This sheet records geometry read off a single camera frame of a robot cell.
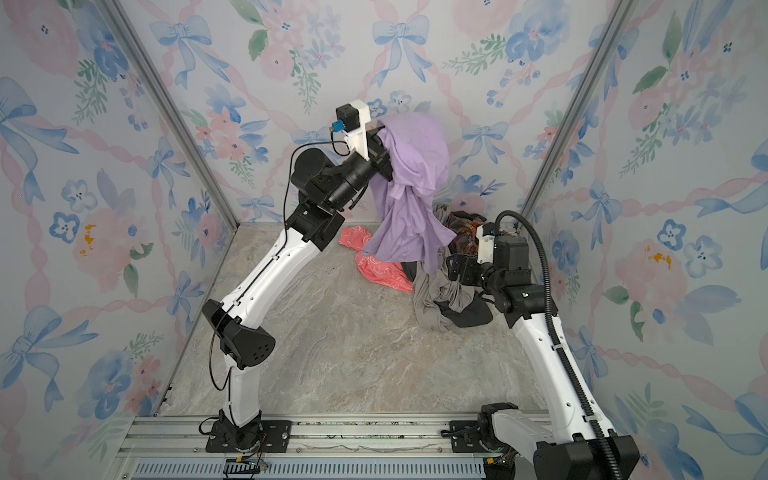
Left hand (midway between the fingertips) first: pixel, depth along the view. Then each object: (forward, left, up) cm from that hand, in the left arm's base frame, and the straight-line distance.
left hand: (406, 117), depth 53 cm
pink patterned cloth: (+6, +5, -56) cm, 56 cm away
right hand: (-6, -16, -33) cm, 37 cm away
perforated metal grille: (-47, +20, -61) cm, 80 cm away
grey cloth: (-2, -10, -54) cm, 55 cm away
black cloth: (-8, -22, -56) cm, 61 cm away
